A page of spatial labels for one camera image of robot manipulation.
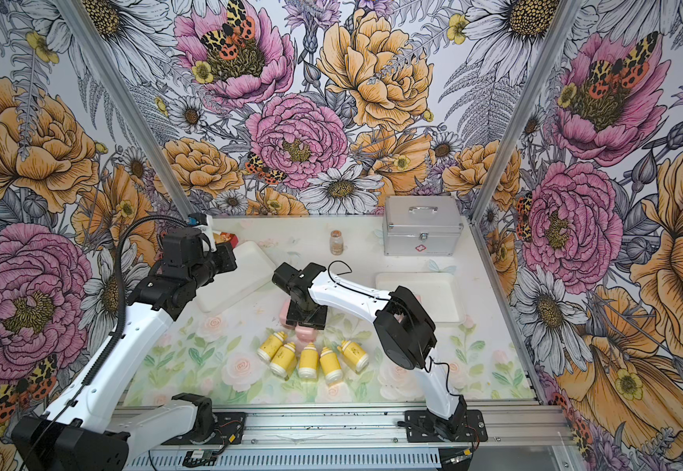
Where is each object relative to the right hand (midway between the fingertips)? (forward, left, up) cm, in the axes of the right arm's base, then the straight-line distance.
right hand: (304, 331), depth 84 cm
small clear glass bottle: (+34, -9, -2) cm, 35 cm away
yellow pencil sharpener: (-5, +9, +1) cm, 10 cm away
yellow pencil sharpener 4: (-10, -8, 0) cm, 13 cm away
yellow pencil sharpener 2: (-9, +4, +1) cm, 10 cm away
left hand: (+12, +17, +19) cm, 29 cm away
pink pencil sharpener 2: (0, 0, -1) cm, 1 cm away
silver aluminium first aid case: (+32, -38, +7) cm, 51 cm away
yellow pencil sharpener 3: (-9, -2, +1) cm, 9 cm away
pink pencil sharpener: (+5, +6, 0) cm, 8 cm away
